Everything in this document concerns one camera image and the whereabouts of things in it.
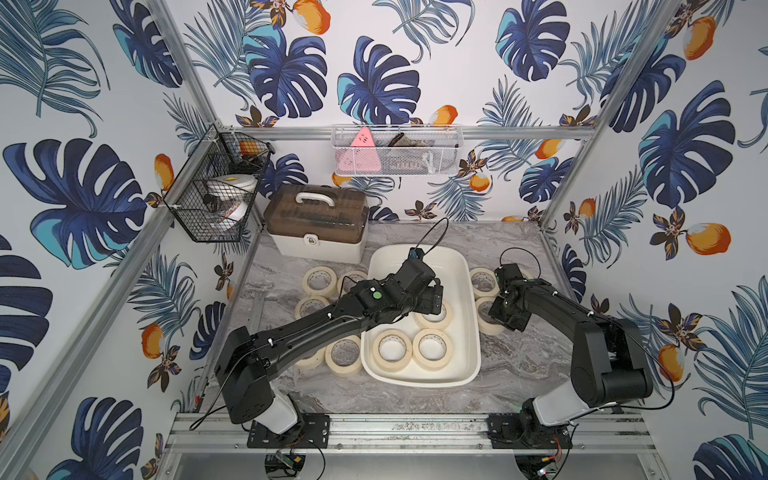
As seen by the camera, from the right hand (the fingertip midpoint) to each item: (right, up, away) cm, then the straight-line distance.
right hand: (502, 319), depth 91 cm
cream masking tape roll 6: (-24, -11, -8) cm, 28 cm away
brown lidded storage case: (-58, +30, +4) cm, 65 cm away
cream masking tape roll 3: (-7, -1, -5) cm, 9 cm away
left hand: (-25, +12, -16) cm, 32 cm away
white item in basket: (-76, +37, -11) cm, 85 cm away
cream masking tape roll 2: (-56, -10, -8) cm, 58 cm away
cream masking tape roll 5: (-35, -11, -8) cm, 38 cm away
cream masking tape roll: (-47, -12, -10) cm, 50 cm away
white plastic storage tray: (-12, +15, +11) cm, 22 cm away
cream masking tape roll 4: (-25, 0, -1) cm, 25 cm away
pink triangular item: (-43, +49, -2) cm, 66 cm away
